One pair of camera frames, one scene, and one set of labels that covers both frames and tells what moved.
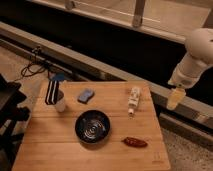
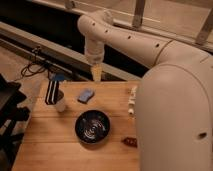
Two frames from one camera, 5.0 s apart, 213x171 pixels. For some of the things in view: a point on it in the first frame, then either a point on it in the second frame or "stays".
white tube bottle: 133,99 stays
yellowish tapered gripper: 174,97 → 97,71
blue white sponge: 84,97 stays
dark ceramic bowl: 92,127 stays
